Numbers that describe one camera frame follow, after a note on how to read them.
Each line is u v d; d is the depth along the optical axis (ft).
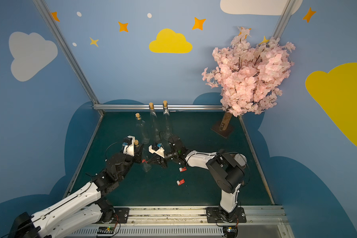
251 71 2.30
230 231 2.40
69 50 2.76
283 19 2.40
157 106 2.74
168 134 3.50
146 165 2.82
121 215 2.47
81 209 1.62
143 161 2.36
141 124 2.90
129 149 2.16
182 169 2.97
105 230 2.40
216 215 2.52
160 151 2.41
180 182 2.79
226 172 1.59
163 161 2.40
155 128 3.20
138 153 2.22
